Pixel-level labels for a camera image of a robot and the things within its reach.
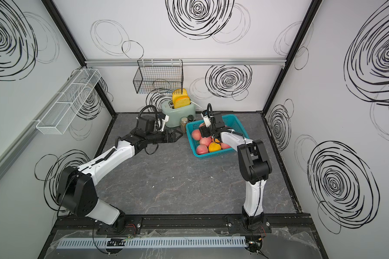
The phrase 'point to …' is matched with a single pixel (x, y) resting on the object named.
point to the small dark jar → (190, 118)
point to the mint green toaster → (175, 114)
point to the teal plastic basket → (229, 121)
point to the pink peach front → (206, 141)
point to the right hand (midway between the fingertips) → (207, 125)
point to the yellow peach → (214, 147)
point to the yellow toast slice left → (179, 91)
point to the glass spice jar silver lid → (183, 121)
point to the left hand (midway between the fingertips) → (177, 134)
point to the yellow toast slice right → (181, 101)
